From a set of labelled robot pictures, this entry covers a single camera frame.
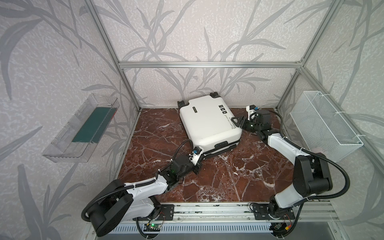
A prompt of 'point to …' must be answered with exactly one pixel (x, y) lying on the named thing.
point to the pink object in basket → (317, 149)
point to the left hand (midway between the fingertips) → (206, 153)
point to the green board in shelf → (96, 125)
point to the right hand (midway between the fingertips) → (234, 117)
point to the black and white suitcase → (208, 122)
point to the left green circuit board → (152, 227)
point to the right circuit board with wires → (282, 226)
